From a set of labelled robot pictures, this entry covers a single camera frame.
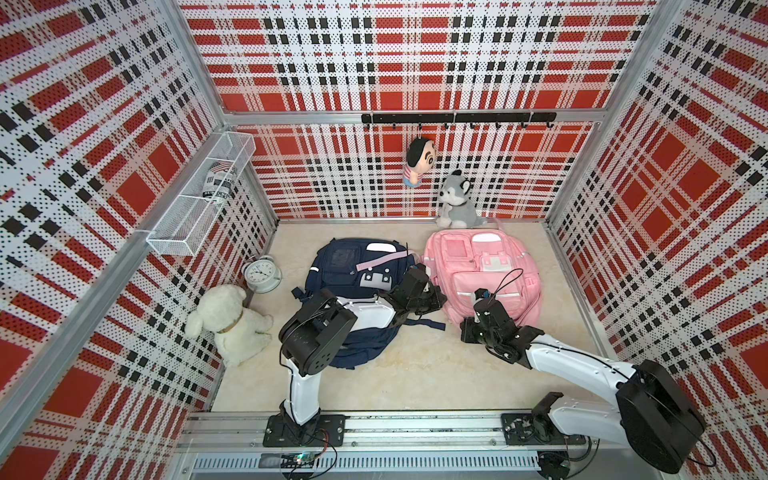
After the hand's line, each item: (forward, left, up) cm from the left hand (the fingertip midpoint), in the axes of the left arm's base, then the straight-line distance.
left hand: (452, 298), depth 91 cm
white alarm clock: (+11, +64, -3) cm, 65 cm away
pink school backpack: (+15, -5, -1) cm, 16 cm away
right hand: (-8, -3, -2) cm, 9 cm away
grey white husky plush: (+37, -5, +2) cm, 37 cm away
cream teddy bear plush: (-13, +60, +4) cm, 62 cm away
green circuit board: (-40, +39, -5) cm, 56 cm away
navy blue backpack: (+12, +32, -3) cm, 34 cm away
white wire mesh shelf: (+14, +82, +16) cm, 85 cm away
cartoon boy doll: (+34, +10, +27) cm, 44 cm away
